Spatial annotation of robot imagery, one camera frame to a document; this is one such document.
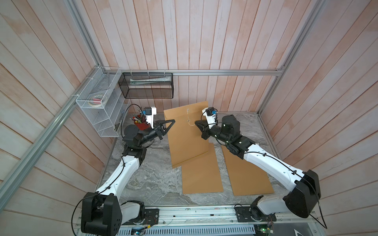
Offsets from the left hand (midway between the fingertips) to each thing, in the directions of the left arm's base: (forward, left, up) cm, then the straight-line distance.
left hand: (175, 123), depth 68 cm
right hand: (+4, -10, -4) cm, 11 cm away
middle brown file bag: (-11, -15, -35) cm, 39 cm away
